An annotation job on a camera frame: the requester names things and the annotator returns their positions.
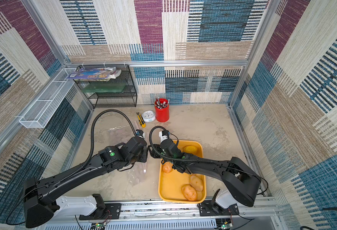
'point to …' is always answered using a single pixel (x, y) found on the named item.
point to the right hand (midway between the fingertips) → (152, 148)
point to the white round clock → (149, 116)
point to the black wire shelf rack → (119, 92)
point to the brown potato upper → (196, 183)
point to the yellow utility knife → (141, 120)
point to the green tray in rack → (104, 87)
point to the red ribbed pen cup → (162, 109)
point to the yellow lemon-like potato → (190, 149)
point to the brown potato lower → (189, 192)
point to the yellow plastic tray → (171, 184)
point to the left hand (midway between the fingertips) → (147, 151)
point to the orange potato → (167, 166)
